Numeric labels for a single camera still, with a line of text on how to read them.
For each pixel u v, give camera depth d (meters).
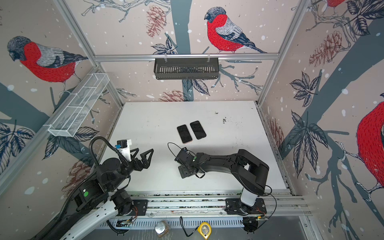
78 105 0.78
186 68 1.05
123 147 0.57
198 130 1.06
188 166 0.65
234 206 0.73
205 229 0.66
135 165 0.60
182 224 0.69
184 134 1.06
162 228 0.59
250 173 0.45
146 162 0.61
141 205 0.74
